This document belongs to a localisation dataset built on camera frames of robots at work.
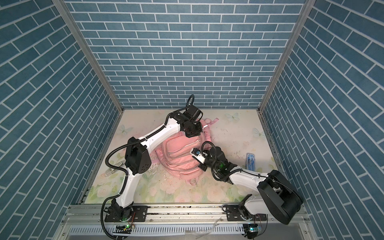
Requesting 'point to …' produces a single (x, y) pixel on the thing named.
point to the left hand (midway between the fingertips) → (202, 132)
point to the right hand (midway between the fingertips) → (193, 154)
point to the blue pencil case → (250, 165)
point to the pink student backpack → (175, 156)
